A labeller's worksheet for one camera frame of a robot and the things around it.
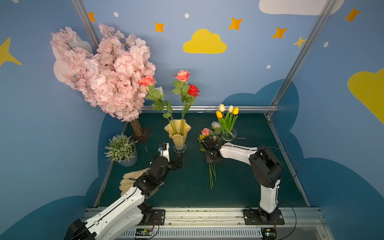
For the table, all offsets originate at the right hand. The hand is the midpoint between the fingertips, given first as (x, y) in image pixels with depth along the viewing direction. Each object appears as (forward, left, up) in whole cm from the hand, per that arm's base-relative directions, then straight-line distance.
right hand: (213, 156), depth 97 cm
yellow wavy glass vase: (+9, +23, +16) cm, 30 cm away
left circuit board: (-43, +35, -1) cm, 55 cm away
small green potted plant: (-8, +52, +17) cm, 55 cm away
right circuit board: (-39, -27, -3) cm, 48 cm away
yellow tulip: (+15, -10, +28) cm, 33 cm away
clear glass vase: (+9, -9, +11) cm, 17 cm away
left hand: (-8, +23, +17) cm, 29 cm away
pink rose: (+10, +31, +34) cm, 47 cm away
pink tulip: (-9, +1, 0) cm, 9 cm away
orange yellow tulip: (+10, -1, +28) cm, 30 cm away
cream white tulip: (+12, -8, +24) cm, 28 cm away
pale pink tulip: (+16, -3, +29) cm, 33 cm away
